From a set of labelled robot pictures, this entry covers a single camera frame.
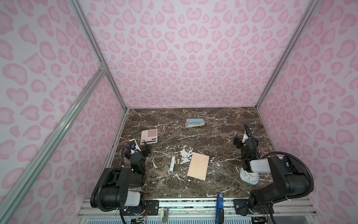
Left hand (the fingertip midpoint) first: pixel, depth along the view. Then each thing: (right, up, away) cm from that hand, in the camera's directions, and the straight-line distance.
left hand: (137, 142), depth 87 cm
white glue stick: (+22, -14, +1) cm, 26 cm away
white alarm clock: (+68, -20, -7) cm, 71 cm away
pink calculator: (+4, +2, +13) cm, 14 cm away
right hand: (+70, +4, +4) cm, 70 cm away
